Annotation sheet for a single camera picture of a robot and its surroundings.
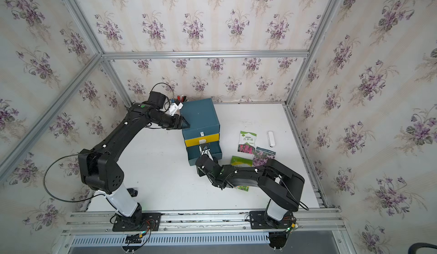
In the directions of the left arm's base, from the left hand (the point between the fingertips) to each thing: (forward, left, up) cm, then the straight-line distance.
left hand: (186, 128), depth 83 cm
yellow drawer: (-3, -8, -6) cm, 10 cm away
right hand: (-11, -8, -14) cm, 20 cm away
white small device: (+4, -47, -15) cm, 50 cm away
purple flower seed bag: (-6, -40, -17) cm, 44 cm away
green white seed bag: (+2, -33, -18) cm, 38 cm away
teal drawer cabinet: (-2, -9, +3) cm, 10 cm away
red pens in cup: (+29, +7, -7) cm, 31 cm away
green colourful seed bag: (-9, -28, -19) cm, 34 cm away
